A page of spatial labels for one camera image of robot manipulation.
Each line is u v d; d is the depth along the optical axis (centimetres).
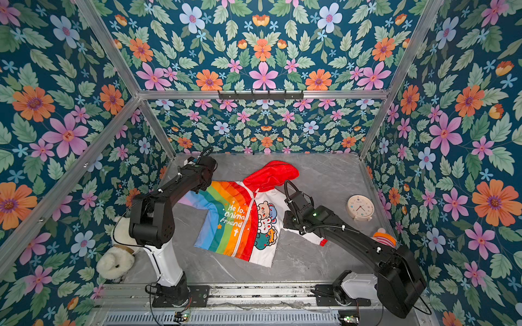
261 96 93
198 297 74
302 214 61
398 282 40
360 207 95
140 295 75
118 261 76
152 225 51
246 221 93
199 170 70
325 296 73
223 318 76
